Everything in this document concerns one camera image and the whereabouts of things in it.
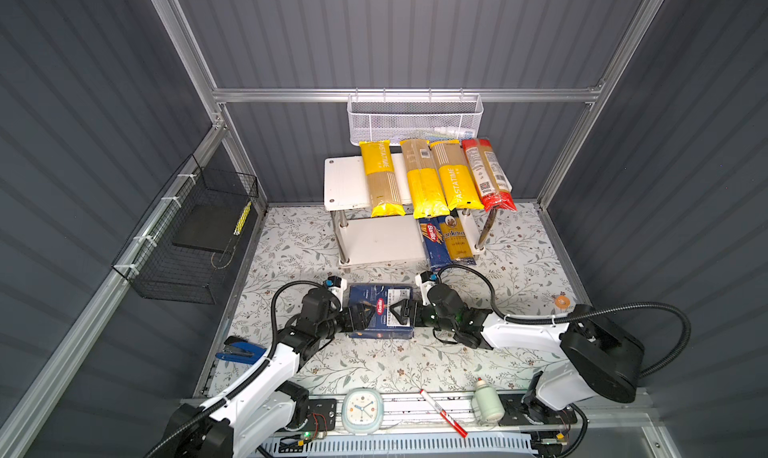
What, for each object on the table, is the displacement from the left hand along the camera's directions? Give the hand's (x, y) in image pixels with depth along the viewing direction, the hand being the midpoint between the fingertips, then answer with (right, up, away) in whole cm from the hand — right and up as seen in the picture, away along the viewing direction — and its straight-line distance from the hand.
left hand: (364, 311), depth 83 cm
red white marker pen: (+23, -25, -11) cm, 36 cm away
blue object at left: (-37, -11, +2) cm, 38 cm away
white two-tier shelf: (+6, +19, +20) cm, 28 cm away
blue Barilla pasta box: (+6, -3, -1) cm, 7 cm away
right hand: (+10, 0, 0) cm, 10 cm away
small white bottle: (+31, -18, -15) cm, 39 cm away
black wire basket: (-44, +18, -11) cm, 49 cm away
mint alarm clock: (+1, -21, -11) cm, 24 cm away
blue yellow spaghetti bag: (+30, +17, +13) cm, 37 cm away
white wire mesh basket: (+16, +71, +40) cm, 83 cm away
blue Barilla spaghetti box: (+22, +19, +13) cm, 32 cm away
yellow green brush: (-32, +26, -4) cm, 42 cm away
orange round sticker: (+62, 0, +10) cm, 63 cm away
